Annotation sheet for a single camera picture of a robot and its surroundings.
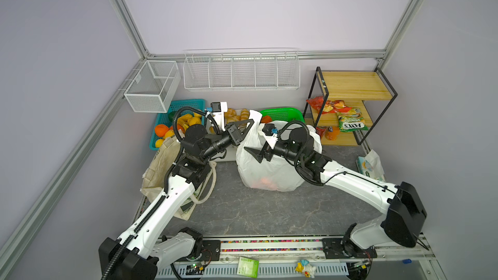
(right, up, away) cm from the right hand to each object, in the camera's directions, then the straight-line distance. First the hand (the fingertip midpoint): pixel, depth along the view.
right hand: (251, 137), depth 70 cm
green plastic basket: (+19, +13, +46) cm, 52 cm away
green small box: (-1, -46, -2) cm, 46 cm away
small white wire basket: (-51, +25, +28) cm, 64 cm away
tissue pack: (+56, -14, +20) cm, 61 cm away
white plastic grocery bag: (+1, -14, +7) cm, 15 cm away
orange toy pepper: (+7, +9, +38) cm, 39 cm away
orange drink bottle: (+42, +1, +31) cm, 52 cm away
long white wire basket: (-9, +35, +31) cm, 48 cm away
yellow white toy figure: (+19, -46, -3) cm, 50 cm away
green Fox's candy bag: (+47, +7, +20) cm, 52 cm away
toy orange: (-46, +3, +26) cm, 53 cm away
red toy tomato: (+6, -19, +12) cm, 24 cm away
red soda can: (+35, +3, +29) cm, 45 cm away
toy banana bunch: (-37, +9, +38) cm, 54 cm away
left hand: (+1, +4, -9) cm, 10 cm away
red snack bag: (+36, +14, +16) cm, 41 cm away
